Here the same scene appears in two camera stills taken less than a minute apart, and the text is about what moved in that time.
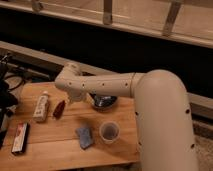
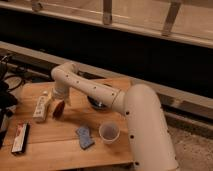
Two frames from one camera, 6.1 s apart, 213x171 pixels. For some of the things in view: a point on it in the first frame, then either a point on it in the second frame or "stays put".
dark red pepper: [58, 112] stays put
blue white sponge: [85, 136] stays put
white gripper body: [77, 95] -> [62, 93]
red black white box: [21, 138] stays put
